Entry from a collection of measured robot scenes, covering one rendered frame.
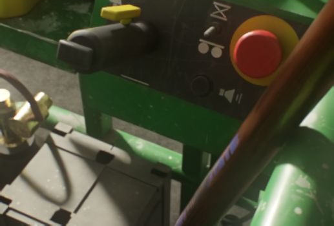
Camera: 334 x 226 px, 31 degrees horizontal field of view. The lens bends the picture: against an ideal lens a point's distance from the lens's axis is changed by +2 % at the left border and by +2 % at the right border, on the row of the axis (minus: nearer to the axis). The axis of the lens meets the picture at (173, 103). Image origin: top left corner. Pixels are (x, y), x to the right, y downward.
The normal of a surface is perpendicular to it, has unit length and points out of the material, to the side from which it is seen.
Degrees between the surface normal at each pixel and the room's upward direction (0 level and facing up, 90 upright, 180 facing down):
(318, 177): 9
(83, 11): 0
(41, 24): 0
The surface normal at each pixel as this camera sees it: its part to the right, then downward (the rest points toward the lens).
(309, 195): 0.16, -0.62
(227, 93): -0.35, 0.20
